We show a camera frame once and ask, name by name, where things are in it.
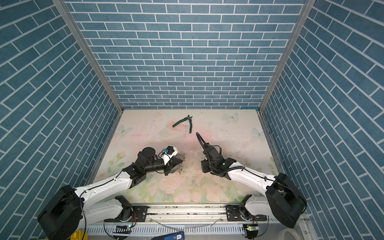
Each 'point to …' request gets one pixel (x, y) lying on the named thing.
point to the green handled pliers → (188, 117)
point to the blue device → (179, 235)
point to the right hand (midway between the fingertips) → (201, 161)
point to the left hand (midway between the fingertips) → (181, 161)
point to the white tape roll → (281, 233)
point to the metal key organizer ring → (181, 166)
